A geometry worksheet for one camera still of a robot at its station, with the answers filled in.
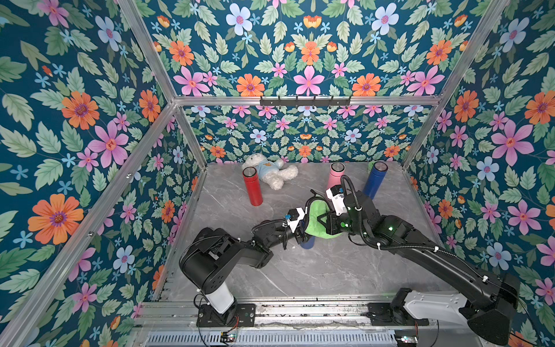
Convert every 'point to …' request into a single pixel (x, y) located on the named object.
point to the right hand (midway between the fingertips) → (321, 213)
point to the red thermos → (252, 182)
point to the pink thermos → (337, 170)
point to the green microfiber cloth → (315, 227)
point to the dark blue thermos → (309, 243)
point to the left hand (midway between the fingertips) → (316, 219)
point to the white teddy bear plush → (273, 173)
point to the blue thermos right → (375, 179)
